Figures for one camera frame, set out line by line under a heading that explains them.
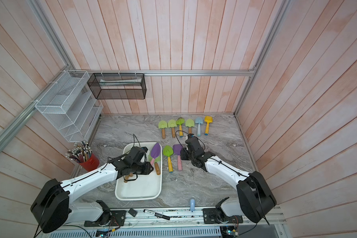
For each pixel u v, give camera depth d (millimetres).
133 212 762
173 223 730
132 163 647
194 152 660
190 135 782
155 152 902
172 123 1144
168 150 958
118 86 1052
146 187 831
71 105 733
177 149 979
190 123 1119
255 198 422
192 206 762
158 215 744
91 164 854
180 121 1116
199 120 1144
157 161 926
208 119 1144
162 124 1132
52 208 404
